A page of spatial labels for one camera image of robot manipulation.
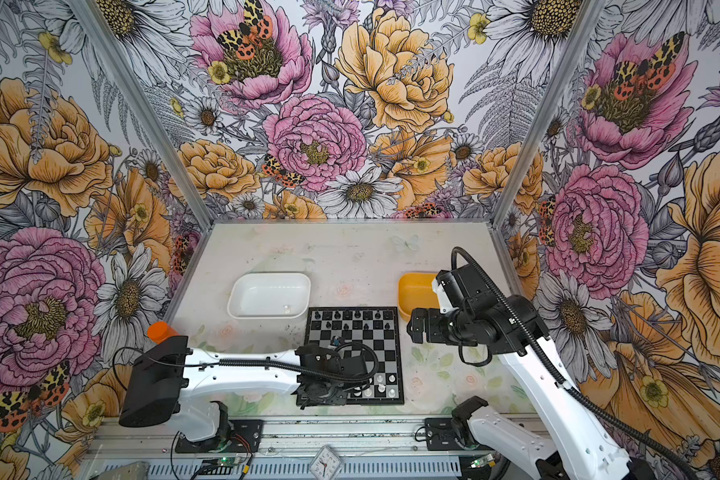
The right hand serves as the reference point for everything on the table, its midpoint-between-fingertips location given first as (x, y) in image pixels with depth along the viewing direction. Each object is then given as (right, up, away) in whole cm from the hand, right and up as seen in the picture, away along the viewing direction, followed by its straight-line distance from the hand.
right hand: (429, 341), depth 65 cm
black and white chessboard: (-11, -3, +26) cm, 29 cm away
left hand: (-23, -17, +11) cm, 31 cm away
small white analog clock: (-23, -29, +4) cm, 37 cm away
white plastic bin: (-45, +5, +34) cm, 57 cm away
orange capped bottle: (-69, -2, +16) cm, 71 cm away
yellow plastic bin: (+2, +6, +34) cm, 35 cm away
